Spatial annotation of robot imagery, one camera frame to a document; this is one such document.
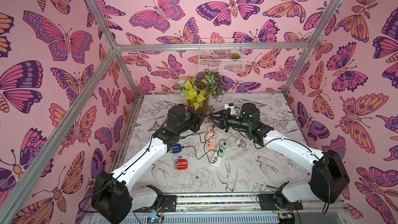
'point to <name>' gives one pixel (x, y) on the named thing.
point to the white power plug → (239, 143)
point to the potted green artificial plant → (198, 89)
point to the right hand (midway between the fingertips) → (210, 114)
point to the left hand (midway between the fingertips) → (209, 111)
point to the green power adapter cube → (225, 144)
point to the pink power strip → (211, 138)
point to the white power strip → (216, 160)
